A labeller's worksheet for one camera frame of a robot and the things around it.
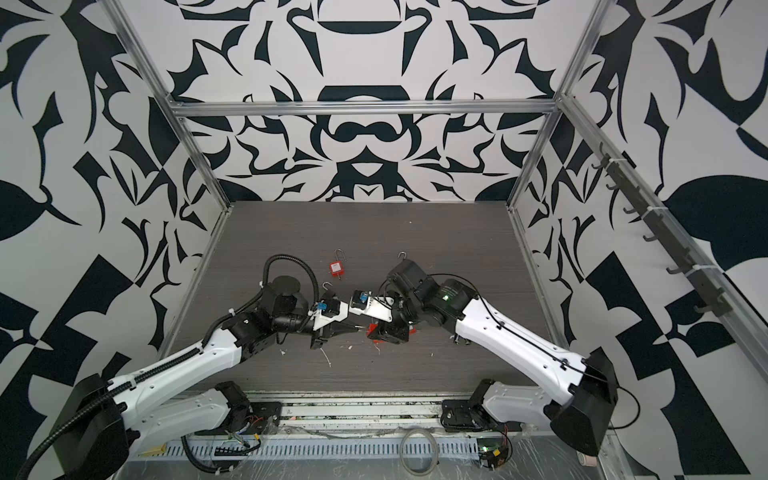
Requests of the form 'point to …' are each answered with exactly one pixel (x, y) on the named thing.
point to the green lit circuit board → (492, 452)
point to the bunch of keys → (455, 338)
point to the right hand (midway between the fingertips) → (374, 320)
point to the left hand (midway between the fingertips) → (359, 319)
